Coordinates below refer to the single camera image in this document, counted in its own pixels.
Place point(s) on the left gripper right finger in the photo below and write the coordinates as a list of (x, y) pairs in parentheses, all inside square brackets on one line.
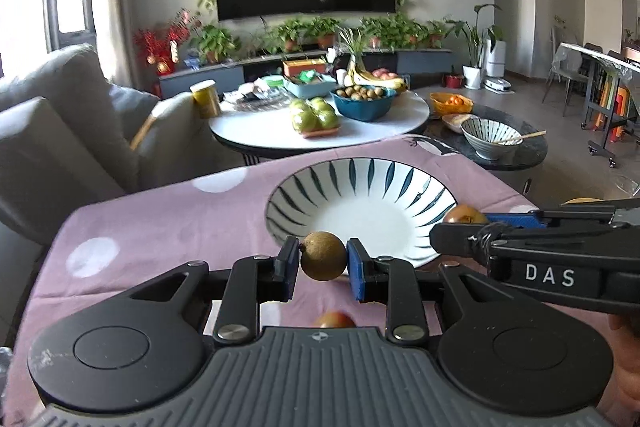
[(393, 283)]

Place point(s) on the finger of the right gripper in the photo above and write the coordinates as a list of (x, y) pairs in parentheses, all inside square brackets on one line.
[(526, 220)]

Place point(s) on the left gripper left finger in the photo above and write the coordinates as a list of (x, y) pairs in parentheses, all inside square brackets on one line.
[(251, 282)]

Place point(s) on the orange tangerine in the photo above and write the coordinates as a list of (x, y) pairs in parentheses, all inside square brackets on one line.
[(465, 214)]

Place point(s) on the small brown longan fruit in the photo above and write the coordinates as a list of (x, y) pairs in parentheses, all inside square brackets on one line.
[(323, 256)]

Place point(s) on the person right hand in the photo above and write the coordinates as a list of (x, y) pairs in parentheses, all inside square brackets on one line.
[(624, 384)]

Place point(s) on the round black glass table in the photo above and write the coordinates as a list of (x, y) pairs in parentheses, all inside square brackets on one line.
[(531, 153)]

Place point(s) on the striped white ceramic bowl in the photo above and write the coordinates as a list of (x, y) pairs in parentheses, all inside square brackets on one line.
[(391, 207)]

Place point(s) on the pink polka dot tablecloth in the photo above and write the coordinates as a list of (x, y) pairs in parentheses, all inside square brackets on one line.
[(119, 328)]

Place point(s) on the striped grey small bowl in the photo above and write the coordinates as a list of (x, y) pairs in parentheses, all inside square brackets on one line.
[(490, 139)]

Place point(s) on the orange bowl of tangerines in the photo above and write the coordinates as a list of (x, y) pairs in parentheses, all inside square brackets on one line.
[(449, 103)]

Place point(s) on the dining table with chairs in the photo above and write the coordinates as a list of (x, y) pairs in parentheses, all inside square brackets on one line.
[(611, 83)]

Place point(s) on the round white coffee table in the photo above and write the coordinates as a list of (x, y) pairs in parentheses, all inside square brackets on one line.
[(288, 131)]

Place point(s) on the green apples on plate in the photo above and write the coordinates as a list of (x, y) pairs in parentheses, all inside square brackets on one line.
[(314, 117)]

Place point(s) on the blue bowl of longans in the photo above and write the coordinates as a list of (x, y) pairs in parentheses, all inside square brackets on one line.
[(362, 102)]

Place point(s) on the white potted tall plant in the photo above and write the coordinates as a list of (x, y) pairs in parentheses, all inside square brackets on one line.
[(478, 42)]

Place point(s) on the yellow lidded jar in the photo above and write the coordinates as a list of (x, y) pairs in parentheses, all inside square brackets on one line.
[(206, 98)]

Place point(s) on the grey tv cabinet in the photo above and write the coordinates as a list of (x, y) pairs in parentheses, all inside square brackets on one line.
[(418, 67)]

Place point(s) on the light blue snack tray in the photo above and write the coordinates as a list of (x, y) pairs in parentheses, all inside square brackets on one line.
[(319, 87)]

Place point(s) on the banana bunch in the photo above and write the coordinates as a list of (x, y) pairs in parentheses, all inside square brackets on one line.
[(357, 75)]

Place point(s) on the grey sofa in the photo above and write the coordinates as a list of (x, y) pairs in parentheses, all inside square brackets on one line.
[(70, 138)]

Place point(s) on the red flower decoration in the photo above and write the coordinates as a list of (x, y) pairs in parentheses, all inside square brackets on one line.
[(160, 46)]

